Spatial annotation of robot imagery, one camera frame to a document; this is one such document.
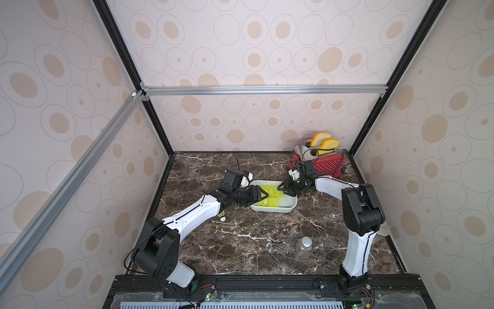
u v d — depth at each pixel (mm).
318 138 974
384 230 739
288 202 974
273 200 936
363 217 529
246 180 689
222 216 915
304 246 741
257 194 735
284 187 909
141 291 731
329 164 947
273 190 972
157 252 426
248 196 731
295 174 942
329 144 921
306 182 765
